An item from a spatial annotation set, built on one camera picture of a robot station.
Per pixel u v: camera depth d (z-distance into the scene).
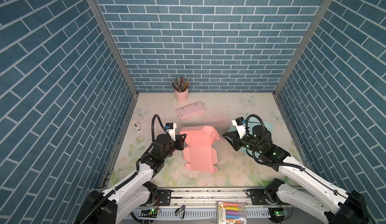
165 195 0.74
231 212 0.69
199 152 0.75
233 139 0.70
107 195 0.42
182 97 1.11
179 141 0.72
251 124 0.63
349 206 0.41
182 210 0.70
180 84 1.11
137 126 0.99
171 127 0.71
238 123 0.64
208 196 0.75
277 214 0.70
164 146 0.63
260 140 0.56
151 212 0.70
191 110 1.06
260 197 0.74
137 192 0.59
